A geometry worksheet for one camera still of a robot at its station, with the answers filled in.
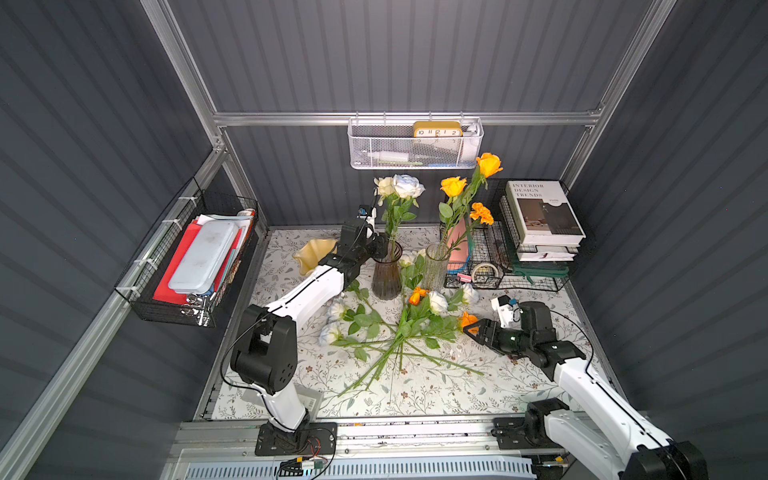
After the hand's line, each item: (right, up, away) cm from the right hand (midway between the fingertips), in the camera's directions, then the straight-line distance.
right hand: (477, 331), depth 81 cm
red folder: (-76, +13, -14) cm, 78 cm away
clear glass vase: (-9, +17, +19) cm, 27 cm away
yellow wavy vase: (-47, +21, +7) cm, 53 cm away
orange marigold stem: (-1, +32, -3) cm, 33 cm away
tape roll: (+10, +14, +24) cm, 30 cm away
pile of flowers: (-16, +1, +8) cm, 17 cm away
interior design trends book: (+24, +34, +10) cm, 43 cm away
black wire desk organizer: (+11, +22, +31) cm, 39 cm away
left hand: (-25, +27, +6) cm, 37 cm away
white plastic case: (-68, +18, -14) cm, 71 cm away
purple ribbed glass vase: (-25, +14, +11) cm, 31 cm away
